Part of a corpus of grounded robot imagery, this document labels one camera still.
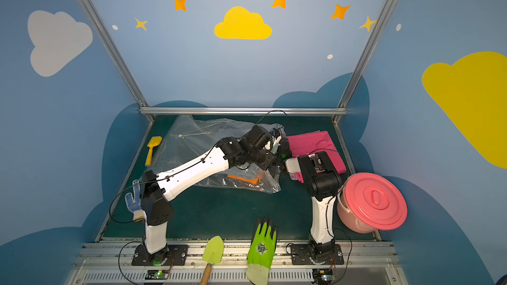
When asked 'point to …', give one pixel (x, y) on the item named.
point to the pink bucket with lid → (369, 202)
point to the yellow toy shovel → (153, 142)
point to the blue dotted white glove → (135, 206)
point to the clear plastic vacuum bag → (187, 136)
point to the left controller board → (157, 274)
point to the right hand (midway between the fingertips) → (253, 156)
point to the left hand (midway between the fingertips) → (276, 157)
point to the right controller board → (323, 275)
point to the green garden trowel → (212, 254)
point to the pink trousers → (305, 144)
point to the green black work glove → (261, 253)
